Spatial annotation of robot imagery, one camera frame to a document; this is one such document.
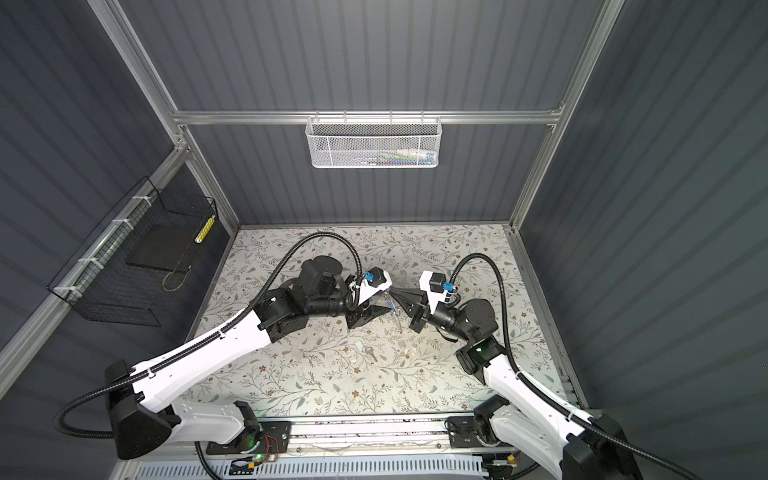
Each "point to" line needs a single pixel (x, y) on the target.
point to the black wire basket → (99, 280)
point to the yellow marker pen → (204, 230)
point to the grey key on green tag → (369, 350)
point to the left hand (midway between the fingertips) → (385, 296)
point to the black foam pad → (167, 246)
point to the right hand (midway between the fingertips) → (395, 296)
